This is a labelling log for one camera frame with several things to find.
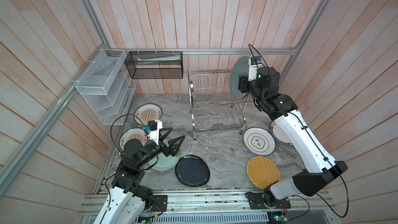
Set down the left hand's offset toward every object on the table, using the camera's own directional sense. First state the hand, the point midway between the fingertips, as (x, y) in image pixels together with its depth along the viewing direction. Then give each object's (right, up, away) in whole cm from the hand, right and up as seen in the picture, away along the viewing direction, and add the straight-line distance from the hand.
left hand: (178, 136), depth 65 cm
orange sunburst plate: (-28, +9, +45) cm, 54 cm away
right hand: (+30, +27, +4) cm, 41 cm away
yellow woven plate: (+44, -23, +18) cm, 53 cm away
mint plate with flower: (-10, -18, +20) cm, 28 cm away
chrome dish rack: (+20, +13, +45) cm, 51 cm away
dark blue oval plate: (+6, -22, +19) cm, 30 cm away
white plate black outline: (+47, -9, +30) cm, 57 cm away
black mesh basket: (-21, +42, +39) cm, 61 cm away
